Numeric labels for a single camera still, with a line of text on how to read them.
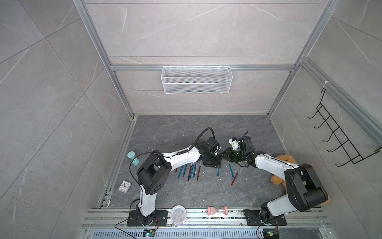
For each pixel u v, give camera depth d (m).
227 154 0.78
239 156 0.76
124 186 0.82
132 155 0.86
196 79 1.01
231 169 0.90
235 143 0.85
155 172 0.49
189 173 0.89
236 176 0.88
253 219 0.73
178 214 0.72
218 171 0.84
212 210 0.73
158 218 0.73
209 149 0.70
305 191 0.44
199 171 0.90
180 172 0.90
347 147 0.64
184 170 0.90
